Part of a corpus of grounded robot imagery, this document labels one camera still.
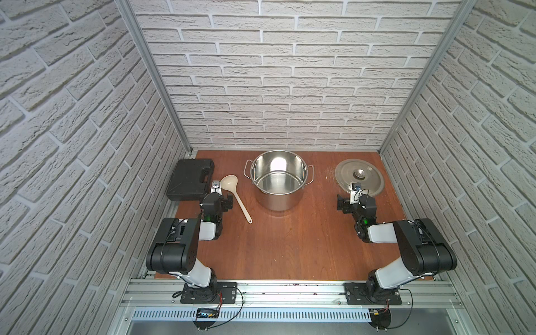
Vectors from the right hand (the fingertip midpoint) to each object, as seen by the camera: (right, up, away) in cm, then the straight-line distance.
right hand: (352, 193), depth 95 cm
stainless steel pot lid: (+12, +10, +12) cm, 20 cm away
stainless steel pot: (-33, +7, +9) cm, 35 cm away
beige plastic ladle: (-59, +5, +7) cm, 59 cm away
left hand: (-66, +1, -1) cm, 66 cm away
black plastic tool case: (-77, +6, +4) cm, 77 cm away
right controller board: (0, -40, -25) cm, 47 cm away
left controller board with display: (-61, -40, -22) cm, 76 cm away
